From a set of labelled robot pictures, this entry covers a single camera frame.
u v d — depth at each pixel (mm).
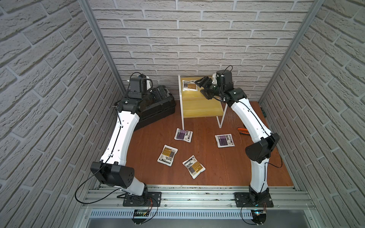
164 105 983
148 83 556
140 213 725
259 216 702
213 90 669
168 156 881
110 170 395
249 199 670
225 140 957
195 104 967
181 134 979
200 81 707
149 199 725
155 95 641
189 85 808
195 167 834
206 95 725
